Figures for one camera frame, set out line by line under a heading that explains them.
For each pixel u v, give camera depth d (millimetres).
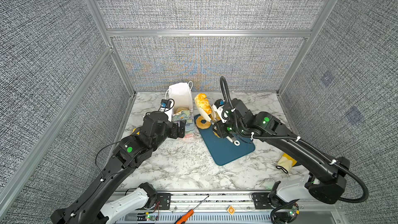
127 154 411
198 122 996
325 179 397
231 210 702
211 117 676
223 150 900
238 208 729
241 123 485
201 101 717
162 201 734
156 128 459
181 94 967
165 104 524
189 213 697
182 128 575
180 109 1012
